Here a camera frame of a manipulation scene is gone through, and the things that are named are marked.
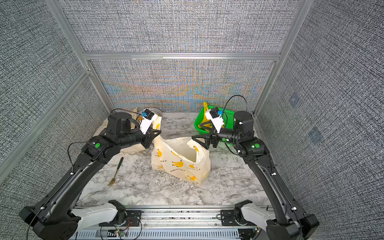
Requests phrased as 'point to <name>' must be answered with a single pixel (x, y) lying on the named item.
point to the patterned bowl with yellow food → (155, 111)
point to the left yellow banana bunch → (205, 119)
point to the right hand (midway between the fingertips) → (198, 127)
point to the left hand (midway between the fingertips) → (162, 129)
